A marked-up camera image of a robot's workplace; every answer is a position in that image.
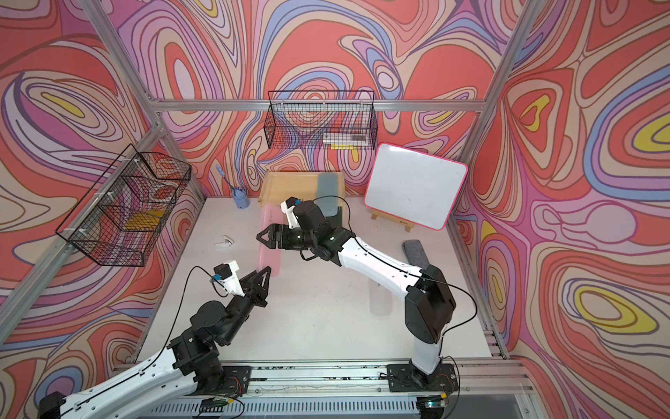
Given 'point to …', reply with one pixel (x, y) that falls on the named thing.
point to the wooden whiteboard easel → (408, 225)
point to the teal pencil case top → (327, 194)
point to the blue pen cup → (241, 198)
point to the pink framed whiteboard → (415, 187)
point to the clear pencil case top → (379, 299)
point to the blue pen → (223, 176)
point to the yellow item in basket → (146, 220)
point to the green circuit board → (213, 404)
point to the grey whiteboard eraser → (415, 254)
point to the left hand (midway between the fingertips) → (271, 270)
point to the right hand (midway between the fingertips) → (269, 245)
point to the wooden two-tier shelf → (303, 185)
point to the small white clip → (227, 243)
